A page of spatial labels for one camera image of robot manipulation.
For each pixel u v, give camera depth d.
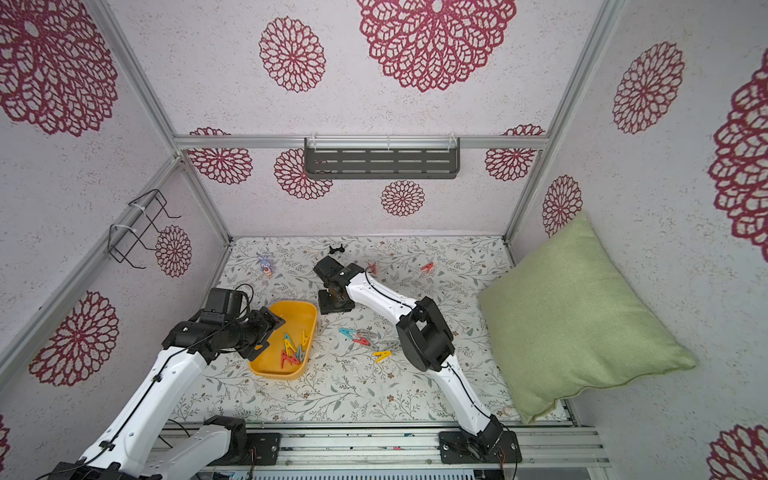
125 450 0.39
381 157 0.95
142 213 0.78
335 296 0.79
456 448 0.73
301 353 0.89
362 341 0.92
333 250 1.16
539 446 0.76
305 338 0.92
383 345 0.92
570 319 0.67
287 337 0.92
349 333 0.95
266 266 1.07
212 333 0.52
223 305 0.59
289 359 0.87
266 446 0.73
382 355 0.90
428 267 1.12
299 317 0.98
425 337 0.57
